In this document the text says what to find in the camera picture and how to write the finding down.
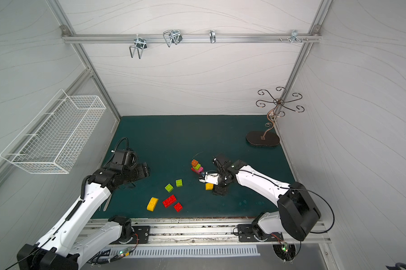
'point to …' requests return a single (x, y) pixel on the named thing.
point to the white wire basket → (53, 142)
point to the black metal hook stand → (266, 138)
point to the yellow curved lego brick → (209, 186)
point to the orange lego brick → (194, 162)
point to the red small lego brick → (178, 207)
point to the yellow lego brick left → (152, 204)
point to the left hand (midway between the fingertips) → (144, 171)
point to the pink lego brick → (201, 170)
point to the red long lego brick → (169, 201)
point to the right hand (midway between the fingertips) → (217, 183)
